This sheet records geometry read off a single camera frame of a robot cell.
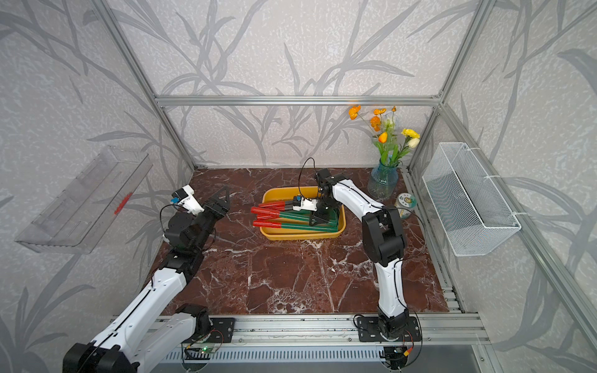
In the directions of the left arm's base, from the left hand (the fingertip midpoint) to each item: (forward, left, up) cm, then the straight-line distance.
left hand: (225, 191), depth 74 cm
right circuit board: (-41, -55, -31) cm, 75 cm away
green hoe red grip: (-1, -20, -20) cm, 28 cm away
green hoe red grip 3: (+4, -10, -17) cm, 20 cm away
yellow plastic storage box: (+23, -16, -30) cm, 41 cm away
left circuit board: (-40, +6, -31) cm, 51 cm away
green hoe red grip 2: (+2, -16, -18) cm, 24 cm away
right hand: (+4, -29, -21) cm, 36 cm away
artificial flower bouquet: (+28, -61, -5) cm, 67 cm away
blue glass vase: (+20, -60, -18) cm, 65 cm away
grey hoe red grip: (+14, -13, -27) cm, 33 cm away
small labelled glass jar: (+11, -68, -20) cm, 72 cm away
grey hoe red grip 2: (+8, -18, -22) cm, 30 cm away
